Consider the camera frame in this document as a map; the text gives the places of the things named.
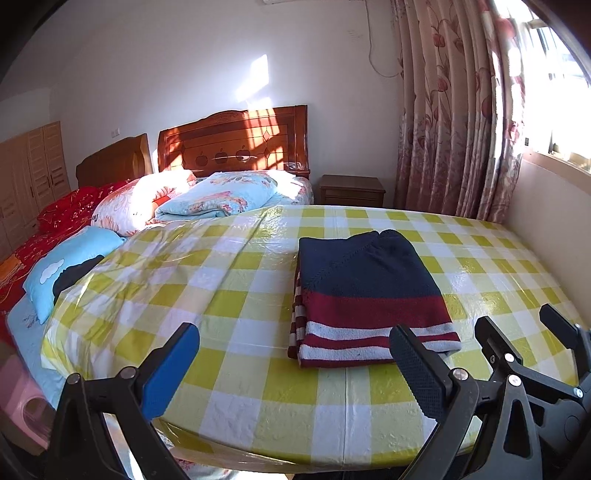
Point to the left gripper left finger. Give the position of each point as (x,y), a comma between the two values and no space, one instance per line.
(81,446)

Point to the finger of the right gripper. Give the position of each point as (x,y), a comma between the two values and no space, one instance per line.
(506,360)
(571,336)

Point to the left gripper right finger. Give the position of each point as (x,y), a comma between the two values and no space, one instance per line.
(507,446)

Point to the red grey striped sweater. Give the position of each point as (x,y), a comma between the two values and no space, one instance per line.
(350,293)

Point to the pink plastic stool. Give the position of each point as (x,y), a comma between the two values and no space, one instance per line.
(25,411)

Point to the yellow checkered plastic tablecloth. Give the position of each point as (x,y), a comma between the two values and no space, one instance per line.
(243,403)

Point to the light blue bed sheet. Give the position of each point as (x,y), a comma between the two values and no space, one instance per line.
(27,334)

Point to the light blue cloud pillow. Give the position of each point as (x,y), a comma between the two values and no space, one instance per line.
(86,244)

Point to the pink floral pillow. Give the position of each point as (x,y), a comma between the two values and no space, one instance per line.
(131,208)

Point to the red patterned bedding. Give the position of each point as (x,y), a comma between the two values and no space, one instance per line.
(57,222)

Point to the blue floral folded quilt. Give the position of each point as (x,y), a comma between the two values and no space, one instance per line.
(225,194)

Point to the dark wooden nightstand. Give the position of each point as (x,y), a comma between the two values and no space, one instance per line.
(352,191)

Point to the plain wooden headboard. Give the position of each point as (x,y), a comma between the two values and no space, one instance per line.
(126,159)

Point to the light wooden wardrobe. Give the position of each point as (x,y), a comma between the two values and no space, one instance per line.
(33,175)

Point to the pink floral curtain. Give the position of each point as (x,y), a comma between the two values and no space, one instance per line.
(463,102)

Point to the carved wooden headboard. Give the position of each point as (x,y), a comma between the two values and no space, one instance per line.
(274,138)

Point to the window with frame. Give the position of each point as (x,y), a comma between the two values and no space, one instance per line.
(557,91)

